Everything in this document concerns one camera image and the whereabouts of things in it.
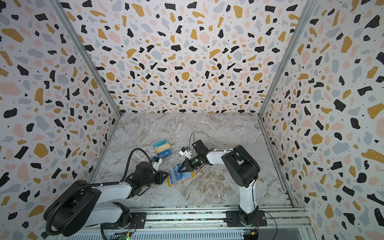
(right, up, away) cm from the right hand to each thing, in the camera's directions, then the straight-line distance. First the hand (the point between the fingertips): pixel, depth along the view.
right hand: (179, 169), depth 85 cm
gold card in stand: (-12, +11, +10) cm, 19 cm away
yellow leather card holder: (-7, -7, +3) cm, 10 cm away
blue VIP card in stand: (-11, +7, +10) cm, 16 cm away
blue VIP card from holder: (-2, -5, +2) cm, 6 cm away
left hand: (-5, -2, +2) cm, 6 cm away
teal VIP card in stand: (-14, +14, +12) cm, 23 cm away
